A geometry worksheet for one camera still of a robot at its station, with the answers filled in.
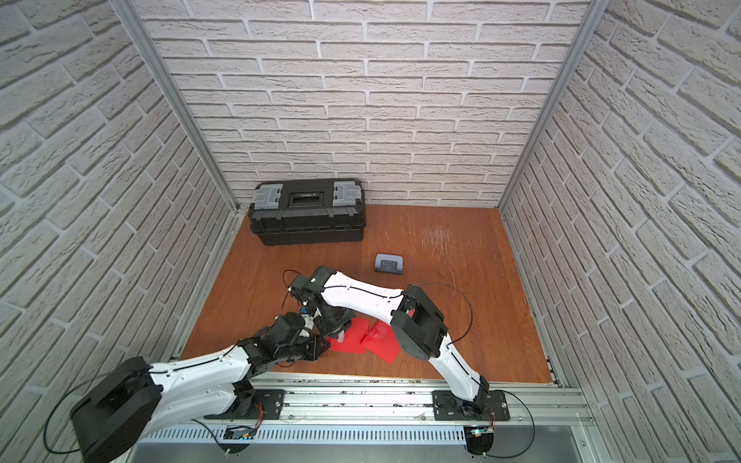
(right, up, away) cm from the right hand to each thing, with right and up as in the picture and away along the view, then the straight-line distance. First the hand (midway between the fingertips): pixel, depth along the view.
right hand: (343, 330), depth 82 cm
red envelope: (+2, -4, +3) cm, 6 cm away
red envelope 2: (+11, -5, +5) cm, 13 cm away
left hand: (-3, -4, +2) cm, 6 cm away
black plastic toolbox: (-13, +36, +13) cm, 40 cm away
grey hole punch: (+15, +18, +18) cm, 29 cm away
